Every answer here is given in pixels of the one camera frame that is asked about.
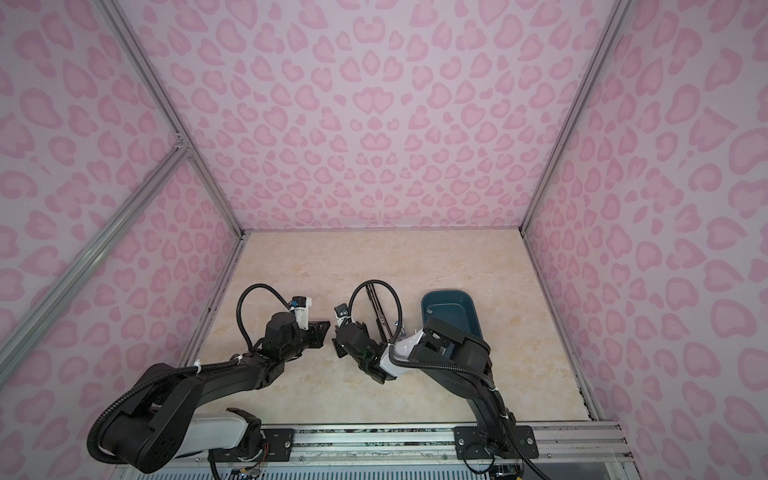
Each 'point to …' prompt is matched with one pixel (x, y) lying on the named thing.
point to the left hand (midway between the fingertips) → (330, 319)
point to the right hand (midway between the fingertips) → (338, 326)
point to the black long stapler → (379, 313)
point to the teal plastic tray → (454, 309)
